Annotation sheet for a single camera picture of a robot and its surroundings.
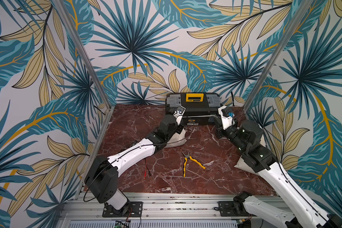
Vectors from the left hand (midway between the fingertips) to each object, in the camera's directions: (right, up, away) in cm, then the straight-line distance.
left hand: (178, 117), depth 80 cm
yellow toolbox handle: (+12, +16, +17) cm, 26 cm away
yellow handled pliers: (+7, -24, +11) cm, 28 cm away
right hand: (+13, -1, -17) cm, 21 cm away
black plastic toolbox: (+16, +8, +20) cm, 27 cm away
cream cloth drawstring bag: (+1, -11, +1) cm, 12 cm away
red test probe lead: (-20, -32, +7) cm, 38 cm away
